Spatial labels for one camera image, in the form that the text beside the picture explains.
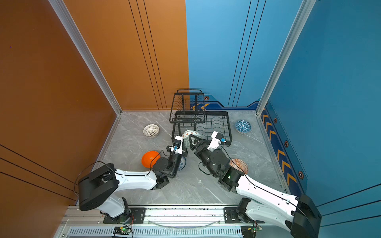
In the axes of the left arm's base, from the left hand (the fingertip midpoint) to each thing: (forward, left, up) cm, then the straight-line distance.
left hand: (182, 134), depth 73 cm
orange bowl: (-1, +22, -23) cm, 32 cm away
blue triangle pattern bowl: (+26, -41, -24) cm, 55 cm away
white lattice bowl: (+21, +25, -24) cm, 41 cm away
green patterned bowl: (-4, -2, +4) cm, 6 cm away
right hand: (-5, -3, +4) cm, 7 cm away
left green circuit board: (-37, +28, -28) cm, 55 cm away
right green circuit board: (-37, -33, -28) cm, 57 cm away
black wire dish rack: (+39, 0, -24) cm, 45 cm away
